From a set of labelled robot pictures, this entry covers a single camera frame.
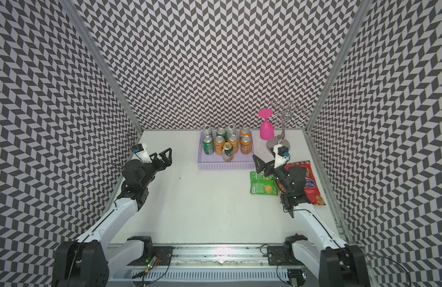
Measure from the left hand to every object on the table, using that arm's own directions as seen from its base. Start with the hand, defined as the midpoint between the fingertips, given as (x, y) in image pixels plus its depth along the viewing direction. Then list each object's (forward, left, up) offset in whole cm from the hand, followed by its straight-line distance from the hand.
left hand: (165, 152), depth 82 cm
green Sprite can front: (+14, -18, -12) cm, 26 cm away
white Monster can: (+21, -17, -9) cm, 28 cm away
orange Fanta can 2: (+15, -24, -10) cm, 30 cm away
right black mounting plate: (-39, -49, -20) cm, 66 cm away
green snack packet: (-7, -46, -19) cm, 50 cm away
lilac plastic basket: (+9, -21, -22) cm, 32 cm away
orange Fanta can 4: (+15, -39, -13) cm, 44 cm away
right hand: (-4, -44, +2) cm, 44 cm away
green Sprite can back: (+22, -26, -10) cm, 35 cm away
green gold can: (+9, -29, -12) cm, 32 cm away
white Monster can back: (+23, -31, -9) cm, 39 cm away
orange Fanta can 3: (+16, -32, -11) cm, 38 cm away
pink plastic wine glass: (+19, -50, -3) cm, 53 cm away
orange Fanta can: (+22, -39, -10) cm, 45 cm away
